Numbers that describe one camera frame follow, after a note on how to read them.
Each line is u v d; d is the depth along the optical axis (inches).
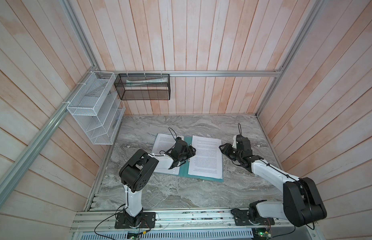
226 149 31.0
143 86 42.0
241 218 28.8
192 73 38.2
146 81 35.4
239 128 46.9
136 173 20.0
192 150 34.5
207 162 36.7
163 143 40.7
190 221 29.3
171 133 42.8
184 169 35.6
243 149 26.9
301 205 16.7
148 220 28.8
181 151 30.2
